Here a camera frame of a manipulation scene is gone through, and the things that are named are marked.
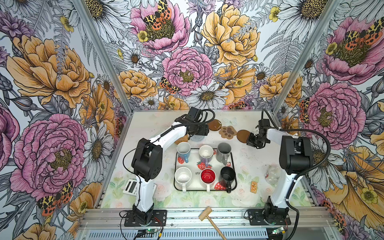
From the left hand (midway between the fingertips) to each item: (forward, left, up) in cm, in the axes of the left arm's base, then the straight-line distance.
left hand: (202, 134), depth 93 cm
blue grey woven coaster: (+5, +3, -12) cm, 13 cm away
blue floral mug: (-6, +12, -7) cm, 15 cm away
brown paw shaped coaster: (+10, -19, -12) cm, 24 cm away
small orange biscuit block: (-28, -27, -11) cm, 41 cm away
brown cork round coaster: (+8, -29, -12) cm, 33 cm away
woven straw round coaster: (-16, +10, +19) cm, 26 cm away
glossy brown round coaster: (+17, -10, -11) cm, 23 cm away
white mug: (-22, +12, -11) cm, 27 cm away
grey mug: (-12, -11, -3) cm, 17 cm away
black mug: (-22, -14, -9) cm, 28 cm away
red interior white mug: (-22, -2, -10) cm, 25 cm away
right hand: (-2, -30, -11) cm, 32 cm away
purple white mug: (-7, -2, -11) cm, 13 cm away
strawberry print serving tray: (-21, +5, -11) cm, 24 cm away
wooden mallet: (-40, 0, -10) cm, 42 cm away
